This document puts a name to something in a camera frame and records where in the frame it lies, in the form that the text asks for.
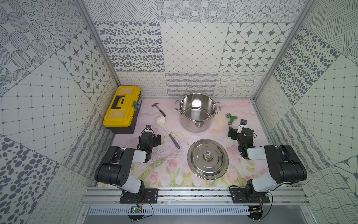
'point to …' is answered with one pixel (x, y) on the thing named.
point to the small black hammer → (156, 103)
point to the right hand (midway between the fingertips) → (237, 128)
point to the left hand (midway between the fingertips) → (151, 133)
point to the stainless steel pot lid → (208, 159)
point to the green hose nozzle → (232, 118)
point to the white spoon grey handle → (161, 120)
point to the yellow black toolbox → (120, 116)
